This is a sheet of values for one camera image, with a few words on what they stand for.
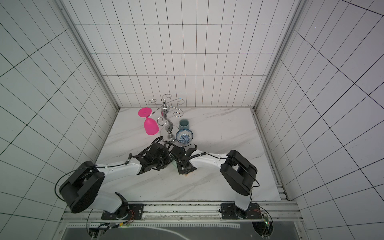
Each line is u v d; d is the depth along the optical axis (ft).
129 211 2.34
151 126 2.81
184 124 3.41
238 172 1.52
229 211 2.39
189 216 2.38
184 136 3.30
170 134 3.38
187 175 2.80
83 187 1.40
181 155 2.23
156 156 2.30
